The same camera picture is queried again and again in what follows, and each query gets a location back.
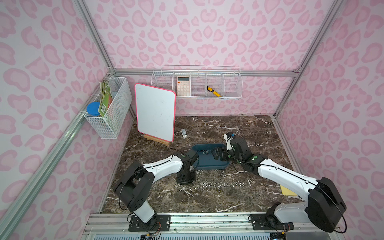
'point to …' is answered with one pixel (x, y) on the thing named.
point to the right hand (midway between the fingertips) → (216, 150)
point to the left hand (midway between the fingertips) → (192, 180)
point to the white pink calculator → (183, 86)
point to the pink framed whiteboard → (156, 112)
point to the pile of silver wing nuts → (205, 151)
